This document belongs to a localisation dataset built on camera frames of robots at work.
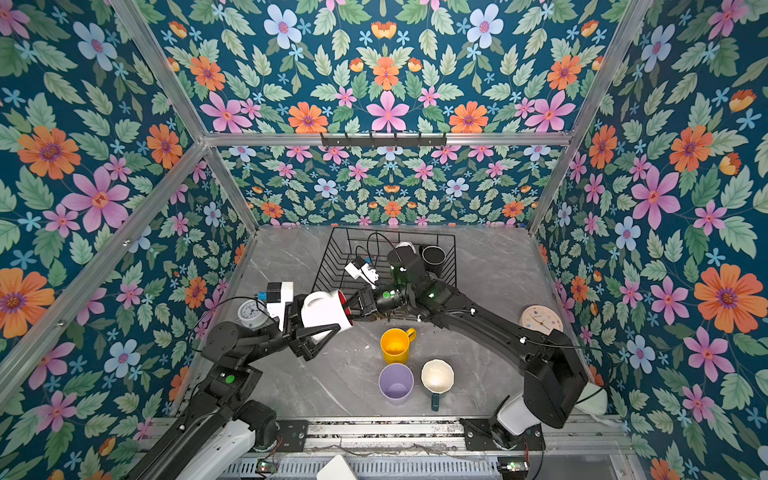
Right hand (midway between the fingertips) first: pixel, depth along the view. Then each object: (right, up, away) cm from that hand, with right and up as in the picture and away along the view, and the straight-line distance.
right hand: (338, 316), depth 62 cm
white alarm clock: (-33, -6, +29) cm, 44 cm away
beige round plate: (+56, -7, +29) cm, 64 cm away
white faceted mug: (+14, +16, +34) cm, 41 cm away
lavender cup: (+12, -22, +18) cm, 31 cm away
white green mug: (+23, -21, +18) cm, 36 cm away
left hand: (+1, +1, -5) cm, 5 cm away
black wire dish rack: (-8, +17, +49) cm, 52 cm away
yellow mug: (+11, -14, +26) cm, 31 cm away
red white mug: (-1, +3, -6) cm, 7 cm away
